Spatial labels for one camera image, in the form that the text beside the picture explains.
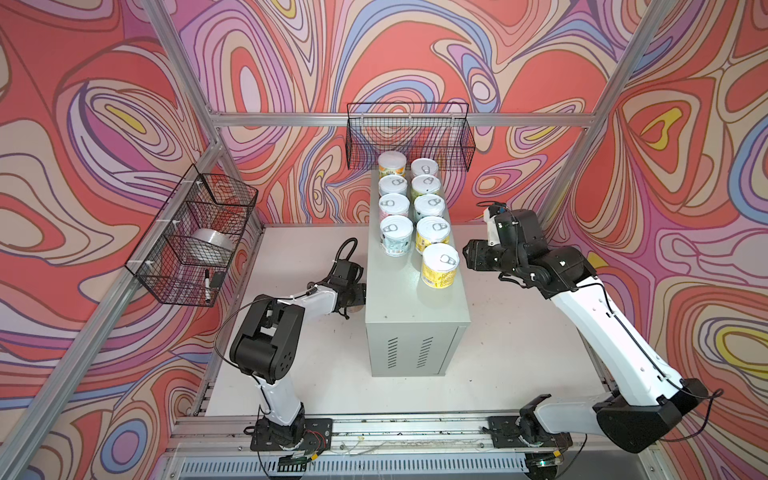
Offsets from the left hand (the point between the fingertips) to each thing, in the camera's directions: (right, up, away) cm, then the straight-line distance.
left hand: (359, 292), depth 98 cm
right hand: (+31, +12, -27) cm, 43 cm away
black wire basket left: (-40, +13, -26) cm, 50 cm away
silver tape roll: (-34, +16, -27) cm, 46 cm away
